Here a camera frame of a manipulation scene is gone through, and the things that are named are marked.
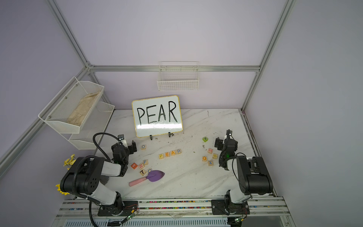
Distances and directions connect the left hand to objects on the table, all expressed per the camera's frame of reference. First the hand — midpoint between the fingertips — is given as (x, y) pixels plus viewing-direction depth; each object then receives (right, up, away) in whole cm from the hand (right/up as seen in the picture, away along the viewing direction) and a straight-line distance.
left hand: (125, 143), depth 94 cm
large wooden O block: (+12, -3, +2) cm, 12 cm away
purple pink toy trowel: (+21, -18, -12) cm, 30 cm away
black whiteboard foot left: (+15, +4, +7) cm, 17 cm away
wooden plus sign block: (+60, -8, -1) cm, 61 cm away
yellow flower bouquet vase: (-13, -4, -30) cm, 33 cm away
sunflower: (-12, -14, -36) cm, 41 cm away
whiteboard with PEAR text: (+20, +19, +7) cm, 29 cm away
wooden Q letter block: (+53, -9, -4) cm, 54 cm away
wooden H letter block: (+58, -5, +1) cm, 58 cm away
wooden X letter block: (+57, -12, -6) cm, 58 cm away
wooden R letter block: (+36, -6, +1) cm, 37 cm away
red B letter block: (+8, -13, -6) cm, 17 cm away
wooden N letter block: (+13, -13, -6) cm, 19 cm away
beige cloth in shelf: (-18, +23, -14) cm, 33 cm away
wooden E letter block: (+28, -7, -1) cm, 29 cm away
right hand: (+67, +4, +1) cm, 67 cm away
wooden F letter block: (+15, -11, -4) cm, 19 cm away
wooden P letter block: (+25, -8, -2) cm, 26 cm away
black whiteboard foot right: (+29, +6, +7) cm, 31 cm away
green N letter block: (+55, +2, +7) cm, 56 cm away
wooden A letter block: (+32, -6, -1) cm, 33 cm away
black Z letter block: (+14, -17, -8) cm, 23 cm away
